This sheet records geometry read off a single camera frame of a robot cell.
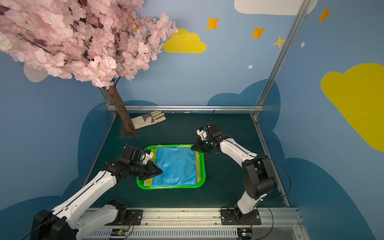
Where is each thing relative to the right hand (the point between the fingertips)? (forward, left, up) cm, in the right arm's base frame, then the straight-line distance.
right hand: (193, 147), depth 87 cm
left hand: (-16, +15, +1) cm, 22 cm away
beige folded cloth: (+31, +40, -12) cm, 52 cm away
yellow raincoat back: (-17, -5, -5) cm, 19 cm away
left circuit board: (-43, +33, -13) cm, 56 cm away
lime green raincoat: (-3, +24, -2) cm, 24 cm away
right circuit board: (-39, -28, -15) cm, 51 cm away
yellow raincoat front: (-21, +23, -4) cm, 31 cm away
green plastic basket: (-22, +26, -3) cm, 34 cm away
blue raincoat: (-13, +7, +1) cm, 14 cm away
